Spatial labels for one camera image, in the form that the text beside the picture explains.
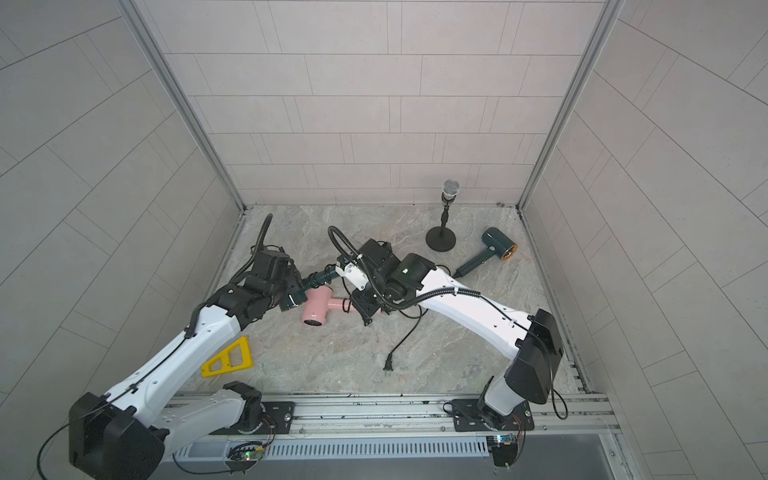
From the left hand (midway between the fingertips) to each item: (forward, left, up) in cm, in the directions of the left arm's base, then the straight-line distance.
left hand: (297, 273), depth 82 cm
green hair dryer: (-5, -7, +4) cm, 9 cm away
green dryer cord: (-19, -26, -12) cm, 34 cm away
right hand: (-11, -18, +4) cm, 21 cm away
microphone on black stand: (+22, -44, -11) cm, 50 cm away
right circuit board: (-38, -53, -13) cm, 66 cm away
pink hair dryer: (-5, -5, -7) cm, 10 cm away
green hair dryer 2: (+16, -62, -7) cm, 65 cm away
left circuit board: (-39, +5, -12) cm, 41 cm away
